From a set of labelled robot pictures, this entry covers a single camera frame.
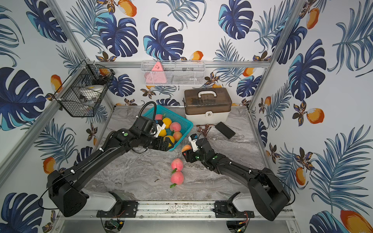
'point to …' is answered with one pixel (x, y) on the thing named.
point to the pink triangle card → (157, 75)
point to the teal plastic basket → (186, 125)
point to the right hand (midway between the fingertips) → (188, 150)
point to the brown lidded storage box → (207, 106)
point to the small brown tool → (205, 131)
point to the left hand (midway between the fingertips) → (167, 142)
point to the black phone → (228, 132)
